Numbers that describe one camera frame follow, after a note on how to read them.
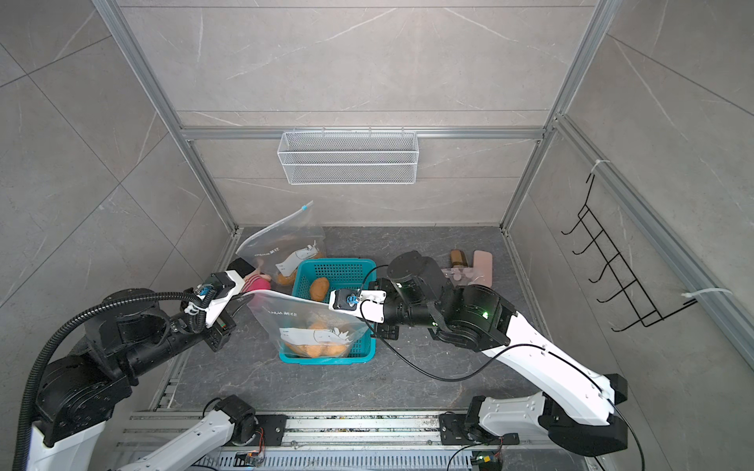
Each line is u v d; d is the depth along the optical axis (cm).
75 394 31
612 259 68
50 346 30
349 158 100
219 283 41
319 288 96
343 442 73
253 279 96
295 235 87
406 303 41
